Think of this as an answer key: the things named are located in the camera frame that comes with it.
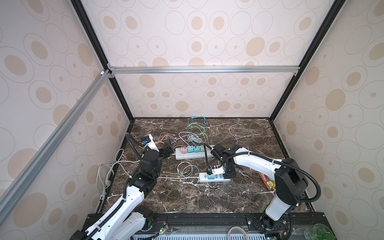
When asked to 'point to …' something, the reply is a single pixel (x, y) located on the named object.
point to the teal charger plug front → (190, 149)
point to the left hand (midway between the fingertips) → (166, 138)
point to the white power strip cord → (100, 191)
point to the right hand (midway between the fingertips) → (228, 170)
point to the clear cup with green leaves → (319, 231)
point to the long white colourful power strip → (180, 156)
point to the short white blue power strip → (203, 178)
